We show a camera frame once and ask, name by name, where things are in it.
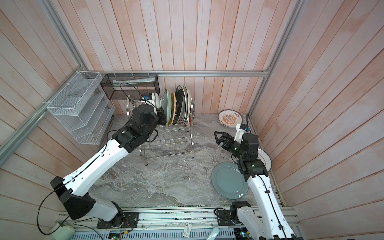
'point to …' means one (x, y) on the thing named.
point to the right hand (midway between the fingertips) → (219, 135)
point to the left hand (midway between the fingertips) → (163, 111)
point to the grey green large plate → (229, 181)
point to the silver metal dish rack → (172, 140)
